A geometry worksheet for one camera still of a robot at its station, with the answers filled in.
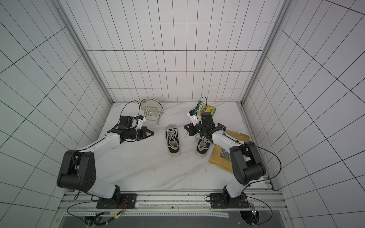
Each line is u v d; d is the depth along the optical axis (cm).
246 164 46
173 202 74
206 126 71
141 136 78
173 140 90
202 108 111
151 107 98
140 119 82
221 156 87
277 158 45
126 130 71
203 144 91
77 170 44
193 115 79
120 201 70
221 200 73
